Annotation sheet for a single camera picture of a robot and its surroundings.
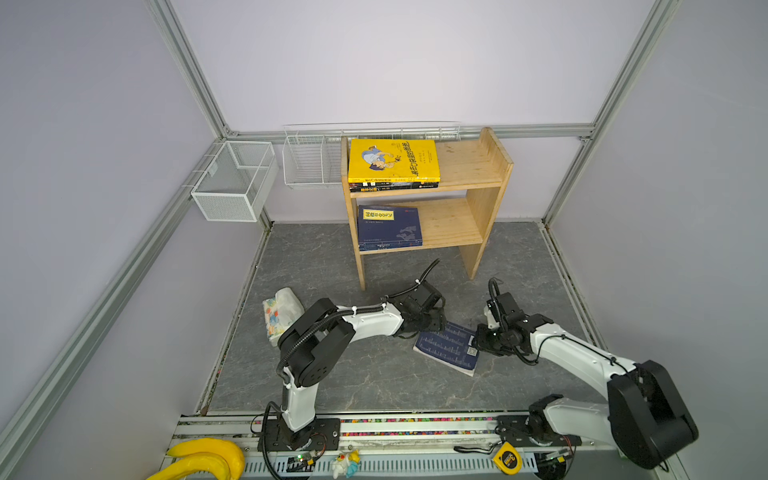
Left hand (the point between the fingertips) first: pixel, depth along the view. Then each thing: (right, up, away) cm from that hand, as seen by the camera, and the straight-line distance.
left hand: (440, 326), depth 90 cm
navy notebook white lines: (+4, -5, -2) cm, 7 cm away
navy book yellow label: (-16, +30, -3) cm, 34 cm away
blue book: (-17, +25, -7) cm, 31 cm away
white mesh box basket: (-68, +46, +11) cm, 82 cm away
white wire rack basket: (-40, +55, +5) cm, 68 cm away
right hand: (+10, -5, -2) cm, 12 cm away
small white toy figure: (-25, -26, -22) cm, 42 cm away
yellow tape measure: (+13, -25, -21) cm, 35 cm away
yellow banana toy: (-58, -24, -21) cm, 66 cm away
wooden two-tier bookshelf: (+6, +34, +4) cm, 35 cm away
